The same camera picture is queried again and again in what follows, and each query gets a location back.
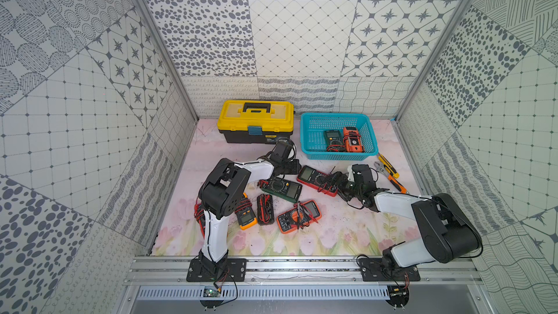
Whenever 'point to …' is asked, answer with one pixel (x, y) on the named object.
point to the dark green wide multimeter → (280, 187)
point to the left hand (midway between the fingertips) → (302, 164)
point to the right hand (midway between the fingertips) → (329, 184)
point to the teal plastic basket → (313, 126)
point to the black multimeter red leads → (265, 209)
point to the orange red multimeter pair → (299, 216)
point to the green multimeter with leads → (335, 142)
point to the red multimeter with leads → (317, 179)
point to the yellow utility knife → (388, 166)
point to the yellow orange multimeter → (245, 213)
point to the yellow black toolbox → (255, 122)
